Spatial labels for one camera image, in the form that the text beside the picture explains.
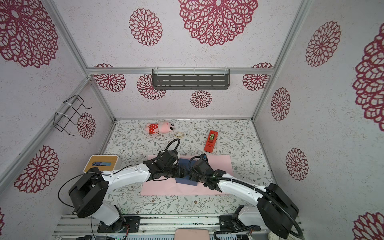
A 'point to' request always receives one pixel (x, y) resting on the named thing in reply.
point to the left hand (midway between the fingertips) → (184, 175)
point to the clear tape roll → (179, 134)
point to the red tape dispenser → (210, 141)
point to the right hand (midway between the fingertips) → (190, 172)
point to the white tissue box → (103, 162)
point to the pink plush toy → (163, 127)
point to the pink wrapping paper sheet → (162, 186)
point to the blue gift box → (188, 163)
